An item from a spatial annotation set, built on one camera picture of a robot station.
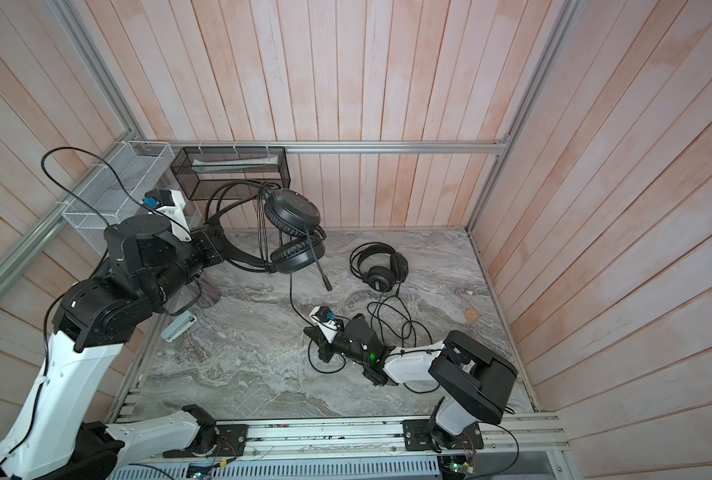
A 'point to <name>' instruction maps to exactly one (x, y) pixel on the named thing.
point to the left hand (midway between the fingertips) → (226, 236)
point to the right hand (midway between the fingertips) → (309, 330)
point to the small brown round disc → (472, 316)
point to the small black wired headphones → (384, 268)
